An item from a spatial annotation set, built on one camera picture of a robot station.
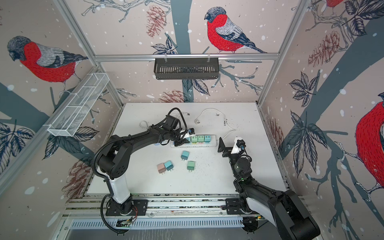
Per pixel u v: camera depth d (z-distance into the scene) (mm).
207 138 925
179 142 819
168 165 857
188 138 838
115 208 684
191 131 796
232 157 721
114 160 490
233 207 741
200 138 925
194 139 920
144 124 1084
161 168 853
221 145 773
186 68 1047
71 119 725
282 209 423
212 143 947
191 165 879
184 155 913
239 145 669
